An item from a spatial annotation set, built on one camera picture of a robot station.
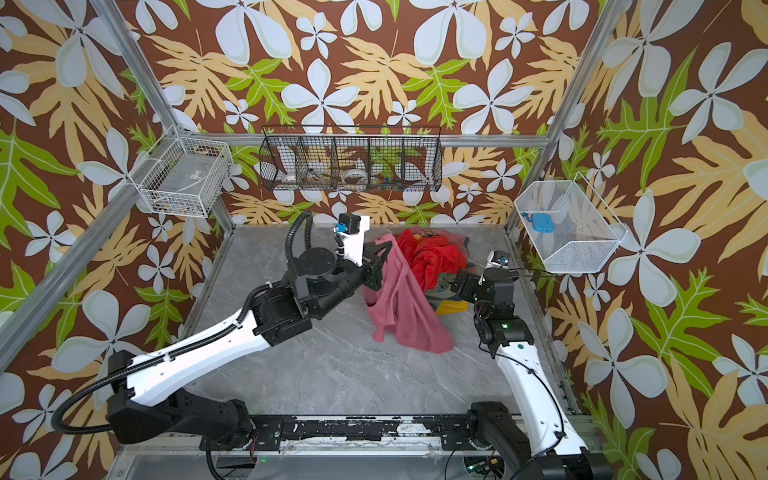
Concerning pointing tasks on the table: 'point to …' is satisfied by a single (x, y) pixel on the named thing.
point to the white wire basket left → (183, 176)
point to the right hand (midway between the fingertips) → (472, 273)
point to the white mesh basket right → (571, 229)
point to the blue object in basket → (540, 222)
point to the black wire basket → (352, 158)
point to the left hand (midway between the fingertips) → (387, 239)
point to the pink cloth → (402, 307)
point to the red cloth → (430, 256)
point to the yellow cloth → (452, 306)
